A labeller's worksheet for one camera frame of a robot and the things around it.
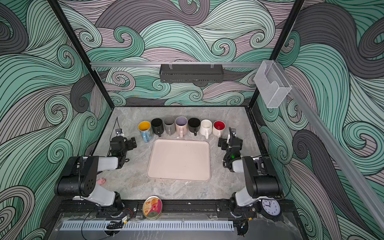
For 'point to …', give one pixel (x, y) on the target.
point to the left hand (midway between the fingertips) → (125, 137)
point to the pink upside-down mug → (181, 125)
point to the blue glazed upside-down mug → (144, 127)
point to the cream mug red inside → (218, 126)
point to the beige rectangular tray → (180, 160)
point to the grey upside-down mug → (169, 124)
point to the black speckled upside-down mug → (157, 126)
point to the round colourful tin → (152, 207)
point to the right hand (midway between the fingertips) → (228, 136)
